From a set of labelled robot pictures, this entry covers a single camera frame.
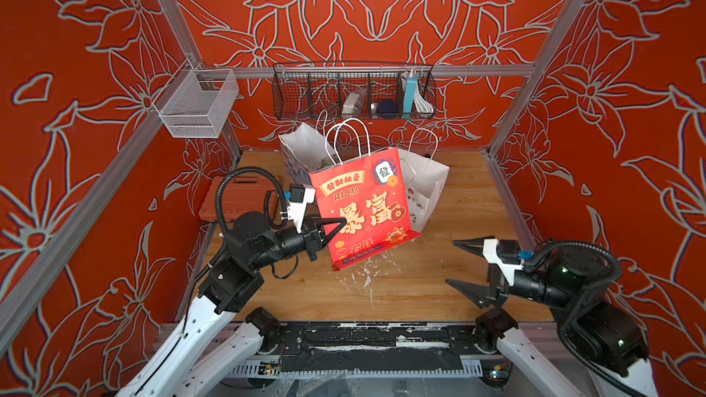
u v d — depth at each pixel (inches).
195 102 36.5
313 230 19.5
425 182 34.6
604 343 14.8
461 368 27.4
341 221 22.3
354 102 36.4
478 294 18.0
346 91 39.6
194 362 16.7
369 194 23.1
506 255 16.4
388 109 37.6
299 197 19.8
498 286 17.9
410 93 34.0
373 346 28.6
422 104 36.0
